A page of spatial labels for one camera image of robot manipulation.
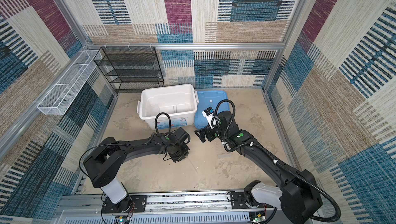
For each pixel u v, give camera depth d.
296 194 0.39
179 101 1.06
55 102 0.70
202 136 0.70
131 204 0.72
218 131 0.67
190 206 0.73
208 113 0.69
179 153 0.75
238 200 0.74
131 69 1.11
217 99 1.13
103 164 0.46
